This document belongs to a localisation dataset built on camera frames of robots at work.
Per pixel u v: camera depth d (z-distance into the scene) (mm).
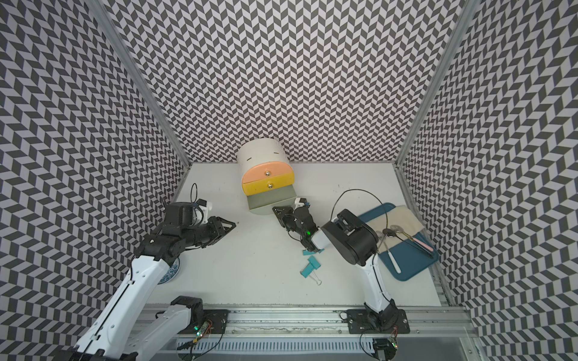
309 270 833
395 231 941
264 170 873
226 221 738
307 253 889
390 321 669
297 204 916
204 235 636
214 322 721
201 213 618
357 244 536
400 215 1011
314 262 871
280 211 908
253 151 962
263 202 910
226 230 691
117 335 394
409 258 889
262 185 894
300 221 758
